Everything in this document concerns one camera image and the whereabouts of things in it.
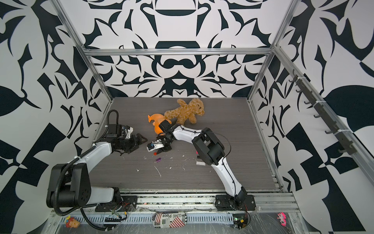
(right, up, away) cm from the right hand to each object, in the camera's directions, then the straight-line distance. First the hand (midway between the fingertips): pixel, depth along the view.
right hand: (155, 145), depth 94 cm
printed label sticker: (+12, -29, -26) cm, 41 cm away
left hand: (-7, +4, -5) cm, 10 cm away
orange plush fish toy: (0, +17, +6) cm, 18 cm away
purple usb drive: (+3, -8, -5) cm, 10 cm away
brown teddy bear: (+26, +26, +10) cm, 38 cm away
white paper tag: (+28, -9, -7) cm, 30 cm away
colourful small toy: (-32, -29, -27) cm, 51 cm away
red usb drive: (0, -4, -3) cm, 5 cm away
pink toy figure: (+66, -29, -24) cm, 76 cm away
